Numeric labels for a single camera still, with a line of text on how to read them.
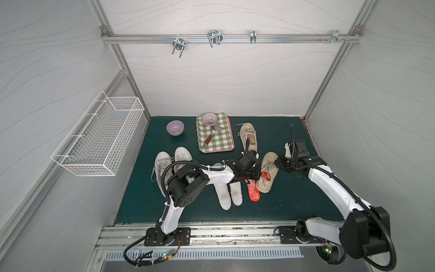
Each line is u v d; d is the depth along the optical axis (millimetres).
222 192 859
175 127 1106
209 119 1180
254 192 859
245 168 718
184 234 734
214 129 1141
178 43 784
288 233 735
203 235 750
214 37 766
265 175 883
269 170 869
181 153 955
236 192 861
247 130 1041
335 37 765
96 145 684
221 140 1078
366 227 399
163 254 688
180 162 487
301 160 617
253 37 783
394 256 354
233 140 1076
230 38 777
